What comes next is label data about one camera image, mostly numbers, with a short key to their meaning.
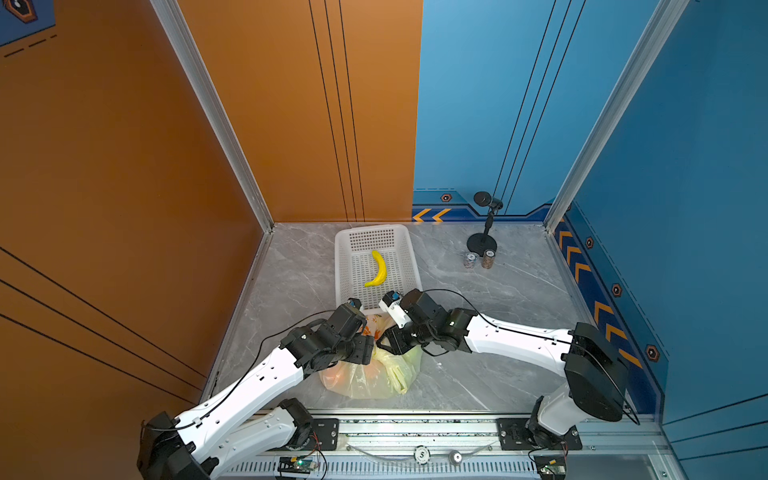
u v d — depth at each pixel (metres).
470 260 1.04
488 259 1.03
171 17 0.70
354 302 0.71
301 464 0.71
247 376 0.47
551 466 0.71
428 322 0.61
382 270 1.02
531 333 0.49
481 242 1.12
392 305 0.71
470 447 0.72
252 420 0.57
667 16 0.70
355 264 1.06
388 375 0.76
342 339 0.58
